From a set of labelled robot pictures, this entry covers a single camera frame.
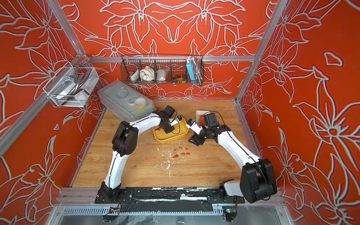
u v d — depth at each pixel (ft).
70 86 2.29
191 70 2.79
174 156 2.87
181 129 3.11
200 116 3.50
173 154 2.88
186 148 3.00
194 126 2.39
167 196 2.44
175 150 2.97
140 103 3.11
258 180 1.33
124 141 1.92
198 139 2.39
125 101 3.17
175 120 2.89
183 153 2.89
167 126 2.89
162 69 3.11
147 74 2.88
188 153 2.93
